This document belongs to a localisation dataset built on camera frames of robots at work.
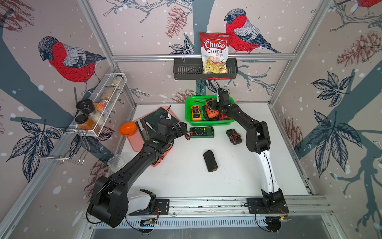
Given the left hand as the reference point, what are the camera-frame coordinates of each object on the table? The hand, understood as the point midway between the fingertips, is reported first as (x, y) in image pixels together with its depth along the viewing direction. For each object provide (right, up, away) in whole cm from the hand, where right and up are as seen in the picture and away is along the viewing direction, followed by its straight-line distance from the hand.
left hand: (183, 123), depth 83 cm
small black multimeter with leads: (+33, -11, +12) cm, 36 cm away
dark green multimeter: (+10, -7, +17) cm, 22 cm away
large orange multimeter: (+18, +7, +21) cm, 28 cm away
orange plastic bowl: (-41, -5, +18) cm, 45 cm away
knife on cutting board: (-31, -5, +22) cm, 38 cm away
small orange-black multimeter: (-16, -23, +3) cm, 29 cm away
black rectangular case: (+16, -23, +4) cm, 28 cm away
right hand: (+20, +14, +25) cm, 35 cm away
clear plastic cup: (-37, -21, -3) cm, 43 cm away
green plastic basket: (+11, +16, +38) cm, 43 cm away
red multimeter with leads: (+26, +3, +22) cm, 34 cm away
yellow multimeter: (+7, +6, +27) cm, 29 cm away
